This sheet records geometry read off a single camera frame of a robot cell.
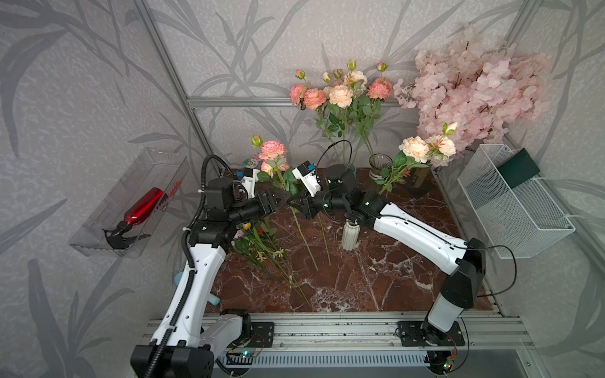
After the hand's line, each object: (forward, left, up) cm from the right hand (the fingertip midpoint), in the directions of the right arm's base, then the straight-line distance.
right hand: (287, 200), depth 68 cm
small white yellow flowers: (-6, +12, -26) cm, 29 cm away
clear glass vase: (+29, -34, -12) cm, 46 cm away
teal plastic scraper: (-19, +27, -30) cm, 44 cm away
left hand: (0, 0, +1) cm, 1 cm away
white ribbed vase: (-1, -21, -21) cm, 29 cm away
